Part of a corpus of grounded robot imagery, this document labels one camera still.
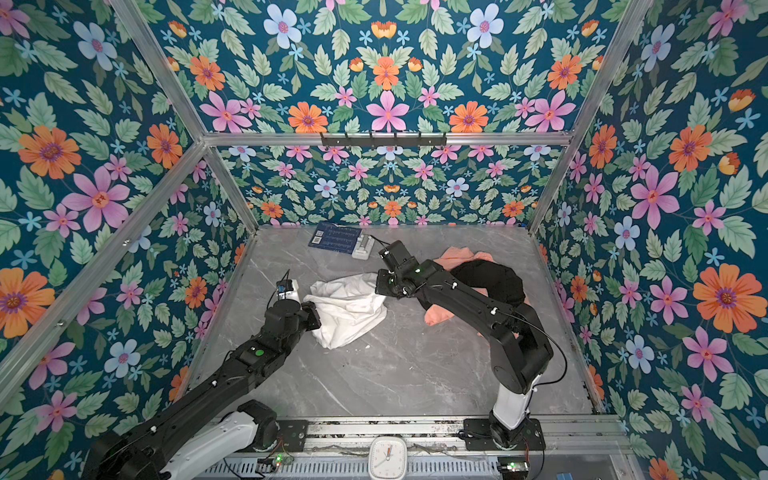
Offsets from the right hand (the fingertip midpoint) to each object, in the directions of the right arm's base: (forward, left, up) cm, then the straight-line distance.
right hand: (380, 283), depth 85 cm
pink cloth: (+21, -24, -13) cm, 34 cm away
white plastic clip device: (+25, +9, -13) cm, 30 cm away
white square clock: (-41, -3, -12) cm, 43 cm away
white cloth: (-3, +11, -7) cm, 13 cm away
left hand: (-5, +16, +1) cm, 17 cm away
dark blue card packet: (+31, +22, -13) cm, 40 cm away
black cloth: (+7, -38, -8) cm, 39 cm away
